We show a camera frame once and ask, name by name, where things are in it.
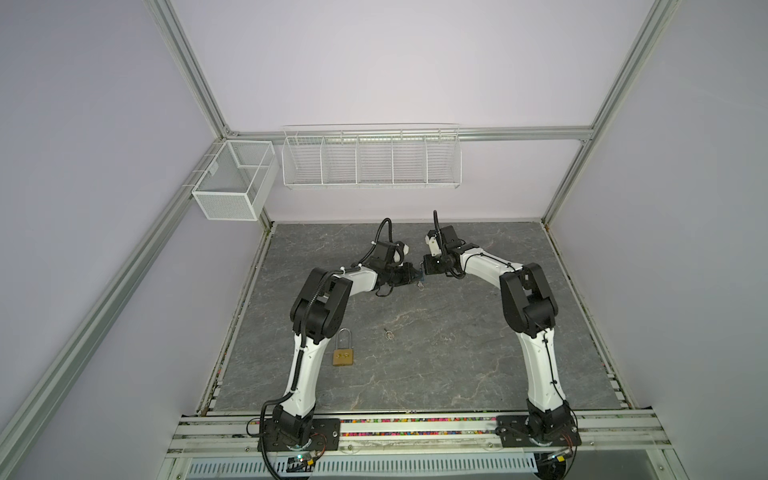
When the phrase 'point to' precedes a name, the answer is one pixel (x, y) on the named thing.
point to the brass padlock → (343, 357)
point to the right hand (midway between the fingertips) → (428, 266)
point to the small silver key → (388, 334)
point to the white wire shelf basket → (372, 156)
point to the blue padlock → (422, 279)
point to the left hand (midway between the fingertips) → (423, 277)
